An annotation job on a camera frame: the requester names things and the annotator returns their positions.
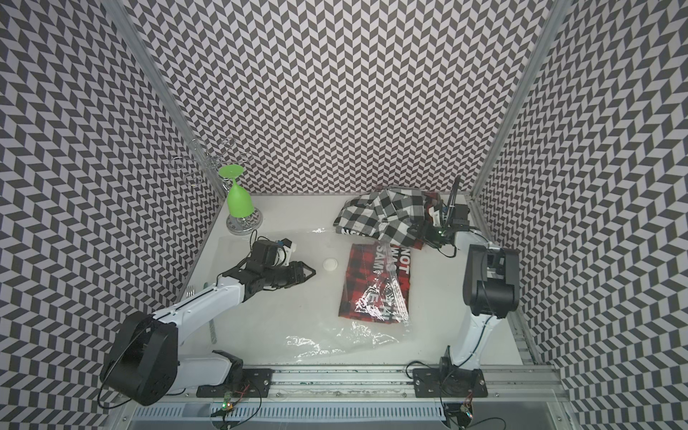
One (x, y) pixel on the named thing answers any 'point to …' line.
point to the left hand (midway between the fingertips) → (310, 276)
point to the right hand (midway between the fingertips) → (414, 235)
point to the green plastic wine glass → (240, 200)
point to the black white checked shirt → (386, 212)
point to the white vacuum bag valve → (330, 264)
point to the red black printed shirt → (432, 199)
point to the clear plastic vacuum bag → (305, 320)
